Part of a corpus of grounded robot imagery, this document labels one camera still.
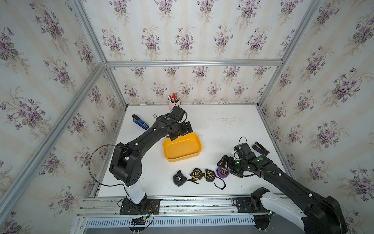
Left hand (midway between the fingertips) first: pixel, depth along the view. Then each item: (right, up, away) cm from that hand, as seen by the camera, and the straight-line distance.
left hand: (188, 133), depth 86 cm
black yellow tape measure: (+12, -24, -6) cm, 28 cm away
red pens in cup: (-11, +24, +25) cm, 36 cm away
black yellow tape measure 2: (+4, -23, -6) cm, 24 cm away
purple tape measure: (+20, -22, -4) cm, 30 cm away
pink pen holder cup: (-12, +19, +20) cm, 30 cm away
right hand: (+20, -19, -5) cm, 29 cm away
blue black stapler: (-38, +8, +19) cm, 43 cm away
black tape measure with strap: (-5, -25, -8) cm, 26 cm away
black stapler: (+47, -10, +7) cm, 49 cm away
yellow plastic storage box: (-3, -11, +9) cm, 14 cm away
